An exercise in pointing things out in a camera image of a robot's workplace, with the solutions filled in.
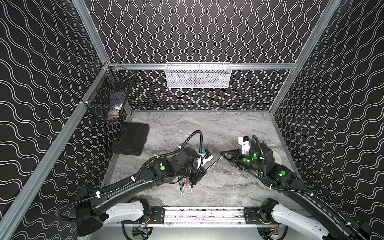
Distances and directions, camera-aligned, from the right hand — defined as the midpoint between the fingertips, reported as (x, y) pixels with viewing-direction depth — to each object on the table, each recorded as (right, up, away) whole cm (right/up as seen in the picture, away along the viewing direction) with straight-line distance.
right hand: (221, 152), depth 69 cm
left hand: (-7, -8, -1) cm, 11 cm away
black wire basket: (-67, +30, +23) cm, 77 cm away
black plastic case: (-53, +5, +29) cm, 60 cm away
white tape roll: (+41, -8, +26) cm, 49 cm away
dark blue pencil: (-14, -22, +14) cm, 30 cm away
